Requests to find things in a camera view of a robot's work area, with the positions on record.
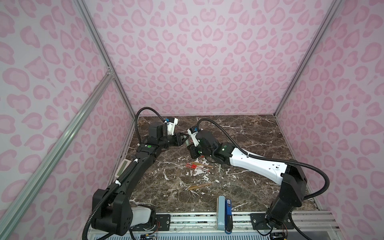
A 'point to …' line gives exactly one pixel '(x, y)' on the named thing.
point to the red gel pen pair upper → (195, 165)
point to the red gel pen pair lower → (196, 167)
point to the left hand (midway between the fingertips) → (189, 135)
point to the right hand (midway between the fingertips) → (188, 147)
